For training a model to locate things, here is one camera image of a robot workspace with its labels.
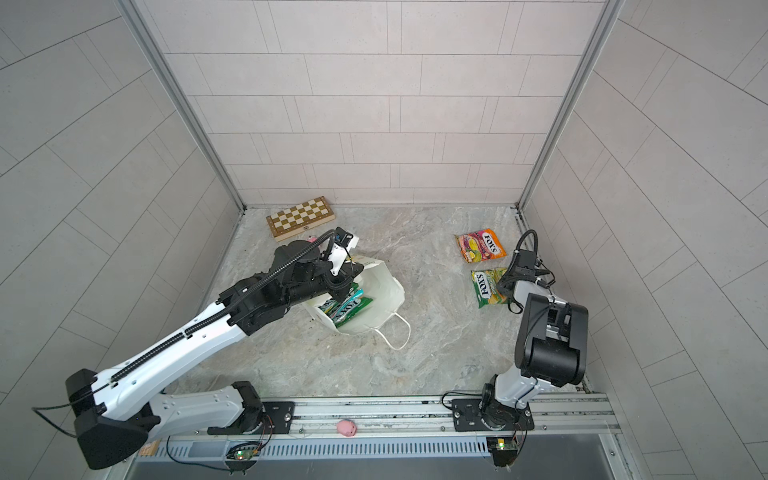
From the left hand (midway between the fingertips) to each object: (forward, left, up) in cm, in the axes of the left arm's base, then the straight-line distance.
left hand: (370, 267), depth 66 cm
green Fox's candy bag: (+8, -33, -25) cm, 42 cm away
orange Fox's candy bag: (+25, -34, -26) cm, 50 cm away
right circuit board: (-32, -31, -28) cm, 52 cm away
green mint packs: (-1, +8, -19) cm, 21 cm away
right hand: (+11, -43, -27) cm, 52 cm away
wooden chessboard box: (+36, +30, -25) cm, 53 cm away
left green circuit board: (-33, +27, -24) cm, 49 cm away
